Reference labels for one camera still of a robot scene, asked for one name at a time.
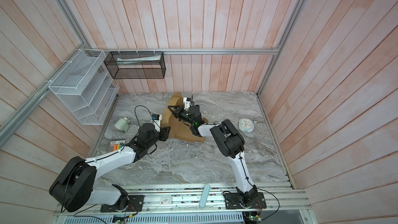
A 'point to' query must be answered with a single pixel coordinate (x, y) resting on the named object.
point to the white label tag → (165, 200)
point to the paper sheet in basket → (120, 61)
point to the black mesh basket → (136, 65)
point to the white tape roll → (122, 124)
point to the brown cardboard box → (179, 128)
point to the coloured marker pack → (116, 143)
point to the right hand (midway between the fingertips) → (166, 108)
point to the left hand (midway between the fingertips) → (167, 128)
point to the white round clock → (246, 125)
